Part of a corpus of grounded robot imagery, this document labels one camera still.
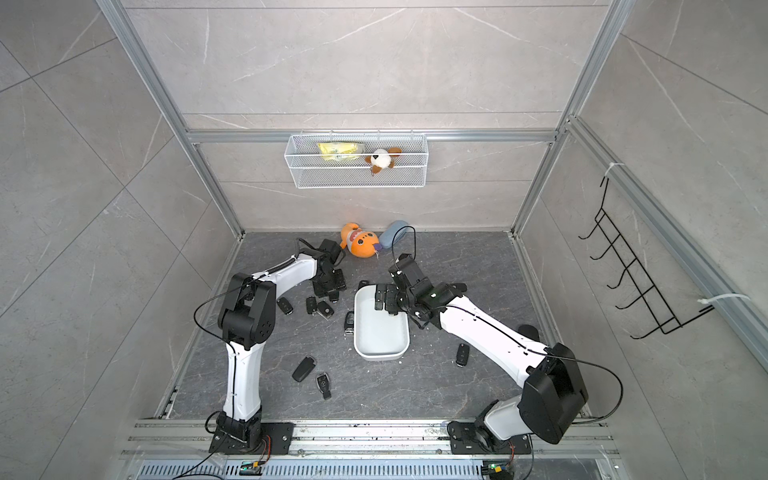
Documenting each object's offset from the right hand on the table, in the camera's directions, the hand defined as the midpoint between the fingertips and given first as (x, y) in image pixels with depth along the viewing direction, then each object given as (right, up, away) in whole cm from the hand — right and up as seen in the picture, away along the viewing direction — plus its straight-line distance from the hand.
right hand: (391, 295), depth 81 cm
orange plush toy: (-11, +16, +26) cm, 32 cm away
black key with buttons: (-13, -10, +11) cm, 20 cm away
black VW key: (-27, -5, +17) cm, 32 cm away
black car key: (-3, -1, -8) cm, 9 cm away
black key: (-22, -7, +14) cm, 27 cm away
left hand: (-17, +1, +21) cm, 27 cm away
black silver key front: (-19, -24, 0) cm, 31 cm away
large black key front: (-25, -22, +2) cm, 33 cm away
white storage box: (-4, -14, +9) cm, 17 cm away
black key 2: (+21, -18, +5) cm, 28 cm away
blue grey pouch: (+1, +20, +35) cm, 41 cm away
